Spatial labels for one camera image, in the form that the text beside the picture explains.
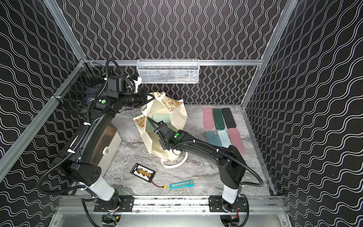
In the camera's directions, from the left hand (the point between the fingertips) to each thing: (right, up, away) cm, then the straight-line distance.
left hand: (154, 92), depth 69 cm
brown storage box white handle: (-27, -28, +9) cm, 40 cm away
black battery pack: (-9, -44, +15) cm, 48 cm away
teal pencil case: (+35, -25, +32) cm, 54 cm away
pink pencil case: (+52, -27, +31) cm, 66 cm away
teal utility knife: (+13, -51, +13) cm, 54 cm away
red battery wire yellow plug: (+4, -51, +11) cm, 52 cm away
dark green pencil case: (+42, -12, +41) cm, 60 cm away
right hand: (+5, -24, +15) cm, 29 cm away
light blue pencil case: (+43, -26, +30) cm, 59 cm away
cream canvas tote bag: (0, -5, +26) cm, 27 cm away
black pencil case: (+50, -12, +44) cm, 68 cm away
